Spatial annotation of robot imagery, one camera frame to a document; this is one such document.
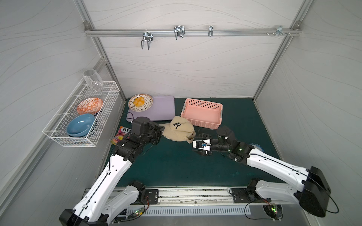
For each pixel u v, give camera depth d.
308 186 0.41
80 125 0.62
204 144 0.60
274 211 0.72
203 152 0.66
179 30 0.76
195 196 0.75
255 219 0.68
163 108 1.11
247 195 0.65
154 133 0.61
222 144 0.59
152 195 0.74
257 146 0.88
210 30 0.75
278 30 0.77
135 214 0.68
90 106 0.71
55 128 0.56
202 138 0.67
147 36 0.78
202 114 1.12
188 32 0.78
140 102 1.14
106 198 0.41
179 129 0.75
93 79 0.73
